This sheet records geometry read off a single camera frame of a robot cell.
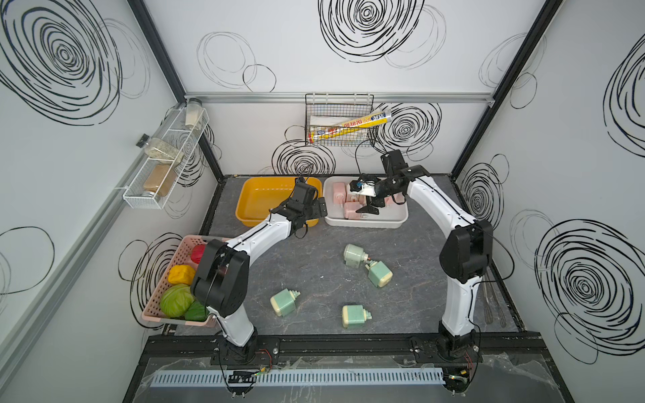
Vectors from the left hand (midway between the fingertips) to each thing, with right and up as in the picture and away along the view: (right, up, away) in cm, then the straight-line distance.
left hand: (313, 204), depth 92 cm
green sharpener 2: (-8, -30, -16) cm, 35 cm away
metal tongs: (+60, -28, -7) cm, 67 cm away
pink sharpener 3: (+16, +3, +11) cm, 20 cm away
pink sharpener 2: (+14, -2, +7) cm, 16 cm away
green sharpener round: (+14, -18, -6) cm, 23 cm away
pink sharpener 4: (+25, +1, -11) cm, 27 cm away
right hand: (+17, +4, -3) cm, 18 cm away
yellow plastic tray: (-26, +3, +15) cm, 30 cm away
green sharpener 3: (+13, -33, -18) cm, 40 cm away
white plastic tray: (+32, -5, +11) cm, 34 cm away
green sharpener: (+22, -23, -9) cm, 33 cm away
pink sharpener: (+10, +4, +12) cm, 17 cm away
